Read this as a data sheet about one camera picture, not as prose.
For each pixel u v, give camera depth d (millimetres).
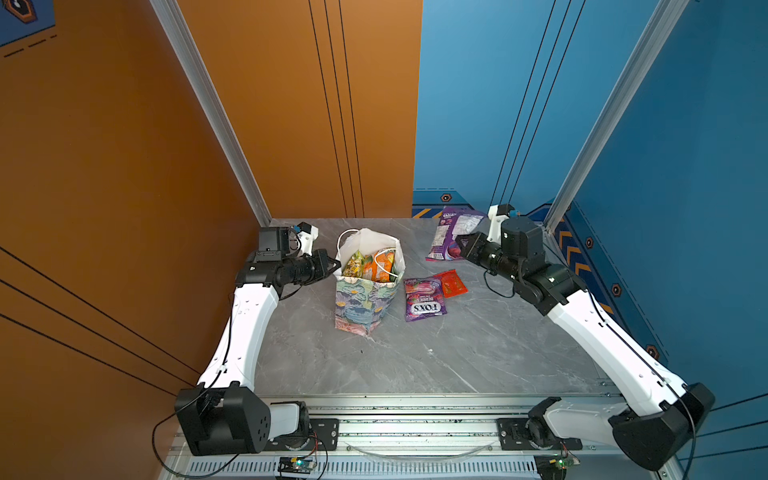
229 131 920
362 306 798
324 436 737
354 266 892
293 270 634
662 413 378
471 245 610
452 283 1016
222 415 388
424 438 739
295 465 707
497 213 640
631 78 796
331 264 753
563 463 696
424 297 955
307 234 705
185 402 378
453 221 751
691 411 382
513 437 724
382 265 842
